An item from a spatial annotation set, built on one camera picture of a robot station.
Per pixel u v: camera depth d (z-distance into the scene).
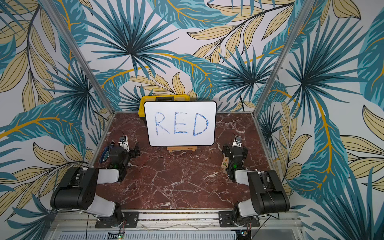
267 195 0.45
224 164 0.90
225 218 0.73
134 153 0.85
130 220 0.73
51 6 0.68
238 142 0.77
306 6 0.68
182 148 0.95
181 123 0.88
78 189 0.45
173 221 0.75
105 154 0.95
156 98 1.06
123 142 0.78
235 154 0.70
